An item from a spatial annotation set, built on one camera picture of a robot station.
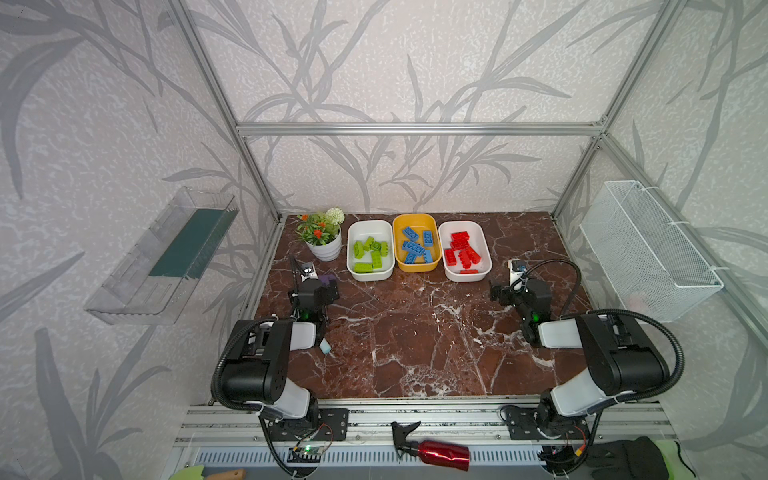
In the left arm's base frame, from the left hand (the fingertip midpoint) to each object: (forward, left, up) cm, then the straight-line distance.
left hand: (317, 271), depth 94 cm
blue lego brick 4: (+10, -30, -6) cm, 32 cm away
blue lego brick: (+20, -30, -6) cm, 37 cm away
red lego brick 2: (+16, -48, -6) cm, 51 cm away
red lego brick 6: (+4, -50, -6) cm, 51 cm away
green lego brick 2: (+9, -18, -6) cm, 21 cm away
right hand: (+2, -61, +1) cm, 61 cm away
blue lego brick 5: (+10, -36, -6) cm, 38 cm away
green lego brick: (+13, -11, -5) cm, 18 cm away
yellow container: (+17, -32, -6) cm, 37 cm away
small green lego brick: (+13, -20, -5) cm, 25 cm away
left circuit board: (-47, -4, -9) cm, 48 cm away
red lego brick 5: (+11, -52, -5) cm, 53 cm away
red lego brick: (+20, -49, -7) cm, 53 cm away
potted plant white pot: (+9, -1, -2) cm, 9 cm away
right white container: (+17, -55, -5) cm, 57 cm away
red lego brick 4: (+9, -49, -6) cm, 51 cm away
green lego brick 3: (+6, -13, -6) cm, 16 cm away
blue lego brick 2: (+18, -37, -6) cm, 41 cm away
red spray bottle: (-47, -34, -2) cm, 58 cm away
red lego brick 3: (+10, -45, -6) cm, 46 cm away
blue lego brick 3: (+12, -31, -4) cm, 34 cm away
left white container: (+22, -19, -6) cm, 30 cm away
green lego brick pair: (+15, -16, -6) cm, 23 cm away
